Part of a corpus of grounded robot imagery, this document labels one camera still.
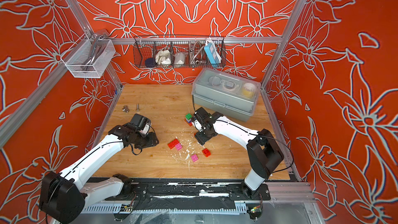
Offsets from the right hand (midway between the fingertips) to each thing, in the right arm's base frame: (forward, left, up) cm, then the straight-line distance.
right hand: (199, 137), depth 85 cm
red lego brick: (+12, +6, -5) cm, 14 cm away
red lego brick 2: (-6, -4, -5) cm, 9 cm away
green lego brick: (+14, +7, +1) cm, 15 cm away
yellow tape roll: (+28, -30, +10) cm, 42 cm away
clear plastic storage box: (+19, -19, +13) cm, 30 cm away
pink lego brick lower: (-9, +3, -5) cm, 11 cm away
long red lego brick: (-2, +16, -5) cm, 17 cm away
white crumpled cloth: (+39, +23, +26) cm, 52 cm away
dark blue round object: (+40, +32, +22) cm, 55 cm away
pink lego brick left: (-3, +12, -6) cm, 14 cm away
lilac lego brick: (+12, +7, -2) cm, 14 cm away
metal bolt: (+25, +44, -5) cm, 51 cm away
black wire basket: (+48, +14, +24) cm, 56 cm away
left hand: (-4, +24, +2) cm, 24 cm away
